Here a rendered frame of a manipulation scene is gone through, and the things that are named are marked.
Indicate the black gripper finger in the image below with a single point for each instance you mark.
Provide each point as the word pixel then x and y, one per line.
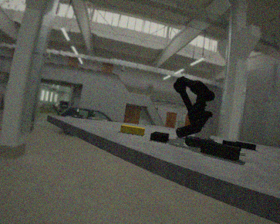
pixel 194 119
pixel 203 120

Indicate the yellow box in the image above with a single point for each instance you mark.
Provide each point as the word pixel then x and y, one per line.
pixel 132 129

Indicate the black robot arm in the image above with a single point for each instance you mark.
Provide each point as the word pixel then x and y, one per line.
pixel 197 88

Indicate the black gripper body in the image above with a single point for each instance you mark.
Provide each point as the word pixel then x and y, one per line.
pixel 203 113

